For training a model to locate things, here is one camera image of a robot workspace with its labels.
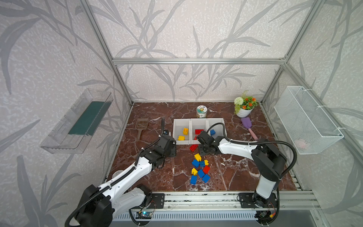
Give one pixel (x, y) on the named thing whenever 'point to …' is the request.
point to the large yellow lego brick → (181, 138)
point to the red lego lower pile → (206, 169)
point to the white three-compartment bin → (193, 124)
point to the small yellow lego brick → (194, 171)
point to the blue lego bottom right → (206, 178)
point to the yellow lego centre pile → (198, 157)
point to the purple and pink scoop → (247, 122)
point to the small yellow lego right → (206, 162)
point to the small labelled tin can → (202, 111)
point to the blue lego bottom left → (193, 179)
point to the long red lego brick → (193, 147)
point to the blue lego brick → (212, 132)
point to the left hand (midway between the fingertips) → (172, 147)
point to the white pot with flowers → (244, 105)
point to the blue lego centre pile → (195, 163)
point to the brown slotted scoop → (141, 124)
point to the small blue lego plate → (202, 163)
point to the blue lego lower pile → (201, 173)
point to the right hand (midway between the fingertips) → (200, 149)
